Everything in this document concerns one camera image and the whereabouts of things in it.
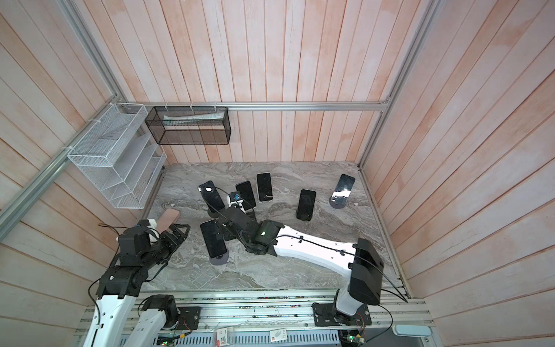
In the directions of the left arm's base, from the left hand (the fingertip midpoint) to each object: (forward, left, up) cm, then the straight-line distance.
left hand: (185, 238), depth 74 cm
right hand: (+5, -15, +4) cm, 16 cm away
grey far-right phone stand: (+25, -61, -13) cm, 67 cm away
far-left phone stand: (+19, -4, -16) cm, 25 cm away
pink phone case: (+18, +18, -16) cm, 30 cm away
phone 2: (+28, -63, -8) cm, 70 cm away
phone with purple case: (+4, -8, -7) cm, 11 cm away
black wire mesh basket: (+56, +10, +8) cm, 57 cm away
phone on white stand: (+31, -27, -10) cm, 42 cm away
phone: (+24, -3, -7) cm, 25 cm away
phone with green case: (+20, -45, -8) cm, 50 cm away
